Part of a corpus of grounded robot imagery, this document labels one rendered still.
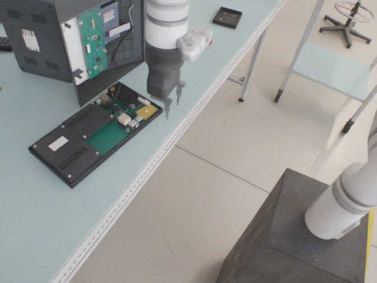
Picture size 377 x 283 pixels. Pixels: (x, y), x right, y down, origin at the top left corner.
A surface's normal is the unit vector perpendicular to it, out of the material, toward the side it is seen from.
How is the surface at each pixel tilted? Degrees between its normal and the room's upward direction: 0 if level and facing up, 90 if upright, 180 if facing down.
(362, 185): 91
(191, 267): 0
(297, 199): 0
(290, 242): 0
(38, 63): 90
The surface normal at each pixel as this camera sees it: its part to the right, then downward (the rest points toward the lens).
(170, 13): 0.18, 0.78
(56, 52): -0.25, 0.74
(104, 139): 0.10, -0.63
